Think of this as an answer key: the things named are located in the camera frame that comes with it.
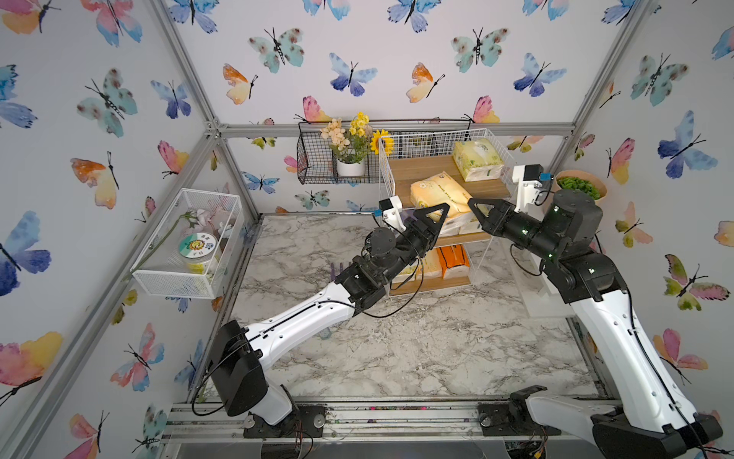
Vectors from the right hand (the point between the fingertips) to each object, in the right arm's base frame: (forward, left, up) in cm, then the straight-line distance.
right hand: (473, 199), depth 59 cm
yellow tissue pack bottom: (+12, +3, -41) cm, 43 cm away
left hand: (-2, +5, -1) cm, 5 cm away
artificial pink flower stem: (+4, +67, -14) cm, 69 cm away
